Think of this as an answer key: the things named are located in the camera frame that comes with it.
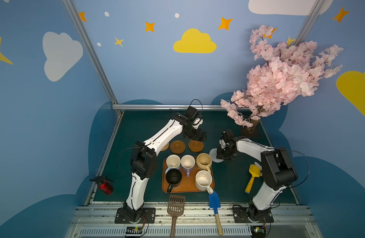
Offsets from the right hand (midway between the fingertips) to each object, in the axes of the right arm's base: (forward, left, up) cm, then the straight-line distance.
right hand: (221, 155), depth 96 cm
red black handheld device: (-26, +64, +10) cm, 69 cm away
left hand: (+4, +15, +15) cm, 22 cm away
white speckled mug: (-17, +12, 0) cm, 21 cm away
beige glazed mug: (-6, +11, 0) cm, 13 cm away
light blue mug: (-8, +31, +4) cm, 32 cm away
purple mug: (-7, +22, 0) cm, 23 cm away
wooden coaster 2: (+7, +17, -1) cm, 18 cm away
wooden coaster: (+5, +29, -1) cm, 30 cm away
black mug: (-15, +33, +9) cm, 37 cm away
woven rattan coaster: (+4, +38, -1) cm, 38 cm away
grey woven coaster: (+2, +5, -1) cm, 6 cm away
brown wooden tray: (-19, +21, 0) cm, 29 cm away
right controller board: (-40, -15, -4) cm, 43 cm away
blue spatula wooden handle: (-29, +6, -1) cm, 29 cm away
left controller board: (-43, +46, -3) cm, 63 cm away
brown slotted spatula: (-33, +27, +2) cm, 42 cm away
